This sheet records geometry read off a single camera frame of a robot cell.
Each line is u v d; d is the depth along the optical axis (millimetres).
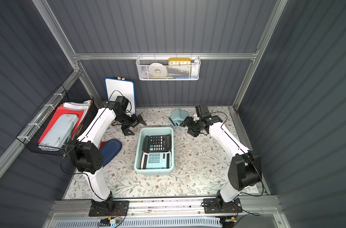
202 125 632
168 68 882
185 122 758
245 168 438
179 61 870
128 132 812
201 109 666
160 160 823
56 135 657
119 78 889
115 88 895
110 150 937
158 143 891
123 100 722
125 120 726
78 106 790
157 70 842
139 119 778
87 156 495
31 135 610
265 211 733
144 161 824
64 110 774
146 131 896
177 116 1084
